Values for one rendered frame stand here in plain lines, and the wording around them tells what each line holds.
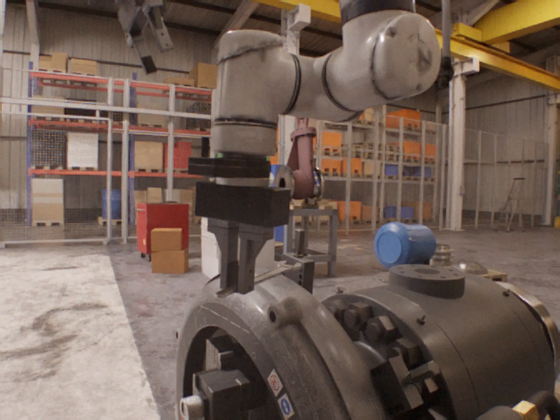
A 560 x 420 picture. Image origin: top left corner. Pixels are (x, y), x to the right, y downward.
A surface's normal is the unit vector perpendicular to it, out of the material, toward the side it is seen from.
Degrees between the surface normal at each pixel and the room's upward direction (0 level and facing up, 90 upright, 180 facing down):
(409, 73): 96
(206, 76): 90
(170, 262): 90
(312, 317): 28
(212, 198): 92
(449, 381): 55
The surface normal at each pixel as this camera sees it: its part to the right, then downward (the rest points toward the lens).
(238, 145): -0.11, 0.10
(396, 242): -0.83, 0.01
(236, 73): -0.42, 0.07
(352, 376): 0.39, -0.68
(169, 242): 0.20, 0.06
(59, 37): 0.45, 0.06
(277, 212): 0.87, 0.11
